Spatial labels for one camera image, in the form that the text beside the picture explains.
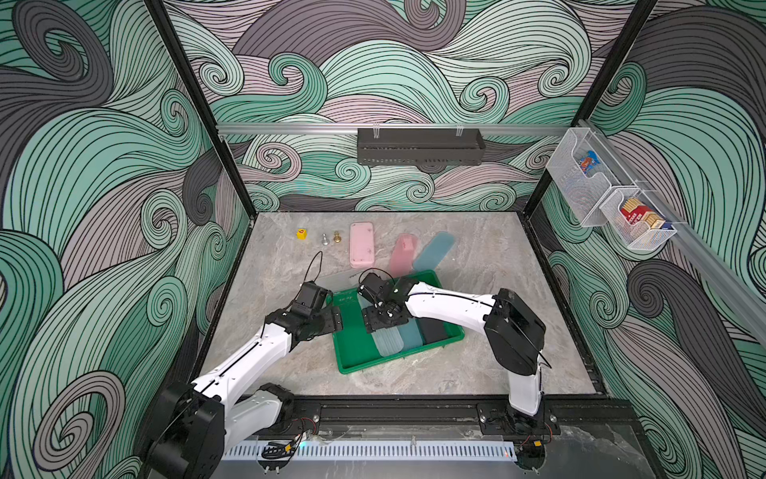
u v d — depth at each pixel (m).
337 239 1.11
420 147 0.94
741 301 0.50
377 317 0.77
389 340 0.82
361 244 1.07
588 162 0.83
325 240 1.10
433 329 0.88
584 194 0.83
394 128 0.94
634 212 0.66
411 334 0.86
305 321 0.61
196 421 0.39
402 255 1.07
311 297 0.66
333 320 0.76
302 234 1.11
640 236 0.63
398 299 0.62
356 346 0.83
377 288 0.68
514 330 0.49
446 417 0.75
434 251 1.10
